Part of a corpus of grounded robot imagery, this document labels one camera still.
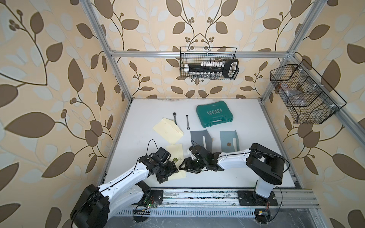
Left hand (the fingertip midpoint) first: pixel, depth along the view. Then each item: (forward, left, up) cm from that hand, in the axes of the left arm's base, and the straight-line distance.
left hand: (174, 172), depth 80 cm
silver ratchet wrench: (+32, -8, -2) cm, 33 cm away
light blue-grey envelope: (+22, -35, -3) cm, 41 cm away
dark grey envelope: (+23, -14, -2) cm, 27 cm away
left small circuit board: (-18, +17, -6) cm, 25 cm away
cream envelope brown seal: (+32, +7, -4) cm, 32 cm away
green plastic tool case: (+42, -27, +3) cm, 50 cm away
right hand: (+2, -4, -1) cm, 5 cm away
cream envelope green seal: (+11, -1, -3) cm, 12 cm away
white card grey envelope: (+21, -19, -3) cm, 28 cm away
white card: (+20, -39, -2) cm, 44 cm away
